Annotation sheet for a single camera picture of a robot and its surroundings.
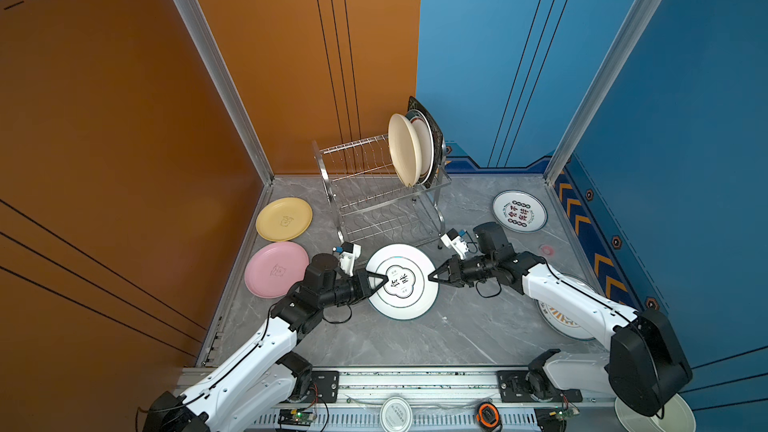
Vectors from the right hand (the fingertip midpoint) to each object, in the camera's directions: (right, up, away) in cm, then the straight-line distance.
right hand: (428, 280), depth 76 cm
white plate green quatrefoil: (-5, -3, -2) cm, 6 cm away
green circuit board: (-32, -31, -6) cm, 45 cm away
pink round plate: (-47, -1, +18) cm, 51 cm away
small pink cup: (+43, +4, +24) cm, 49 cm away
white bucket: (+51, -25, -14) cm, 58 cm away
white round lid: (-8, -27, -11) cm, 30 cm away
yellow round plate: (-49, +14, +30) cm, 59 cm away
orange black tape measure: (+12, -29, -9) cm, 33 cm away
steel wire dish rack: (-14, +19, -5) cm, 25 cm away
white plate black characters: (+37, +17, +33) cm, 52 cm away
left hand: (-10, 0, -2) cm, 10 cm away
